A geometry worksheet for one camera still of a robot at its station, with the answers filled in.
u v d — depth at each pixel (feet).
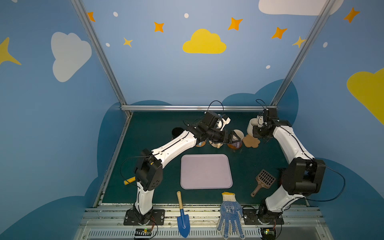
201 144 3.37
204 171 3.01
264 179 2.82
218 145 3.14
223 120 2.39
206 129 2.09
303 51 2.78
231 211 2.51
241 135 3.22
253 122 2.98
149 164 1.68
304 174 1.68
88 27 2.46
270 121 2.10
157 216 2.46
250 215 2.46
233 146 3.26
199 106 5.48
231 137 2.21
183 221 2.40
